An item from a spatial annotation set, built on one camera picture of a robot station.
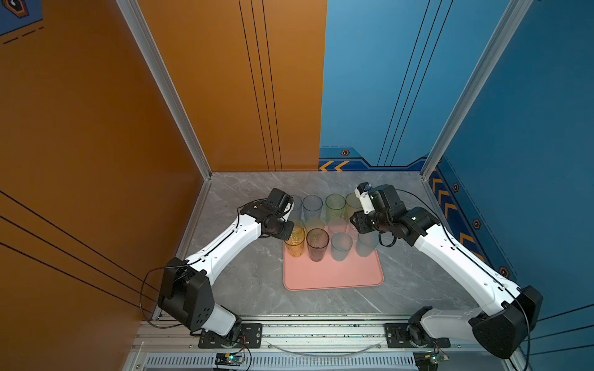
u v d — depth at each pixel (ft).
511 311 1.24
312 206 2.99
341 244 2.85
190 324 1.40
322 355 2.33
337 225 3.02
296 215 3.16
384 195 1.81
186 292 1.36
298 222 3.11
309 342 2.39
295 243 2.64
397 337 2.38
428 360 2.32
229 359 2.32
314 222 3.06
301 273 2.88
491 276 1.37
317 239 2.73
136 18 2.33
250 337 2.43
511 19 2.34
